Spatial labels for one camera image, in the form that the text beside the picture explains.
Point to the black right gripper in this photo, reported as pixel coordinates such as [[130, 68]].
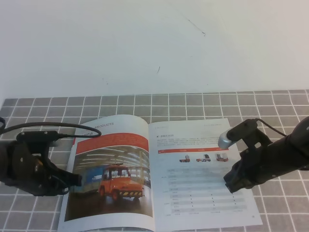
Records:
[[260, 162]]

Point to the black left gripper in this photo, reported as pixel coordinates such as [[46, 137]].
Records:
[[27, 167]]

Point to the logistics brochure book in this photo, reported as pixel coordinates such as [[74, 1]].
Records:
[[159, 177]]

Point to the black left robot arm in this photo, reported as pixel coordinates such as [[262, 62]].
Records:
[[24, 164]]

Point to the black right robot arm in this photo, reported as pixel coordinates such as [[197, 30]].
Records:
[[297, 146]]

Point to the grey checked tablecloth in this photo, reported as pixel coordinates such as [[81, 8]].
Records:
[[283, 202]]

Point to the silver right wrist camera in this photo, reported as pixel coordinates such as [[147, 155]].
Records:
[[236, 133]]

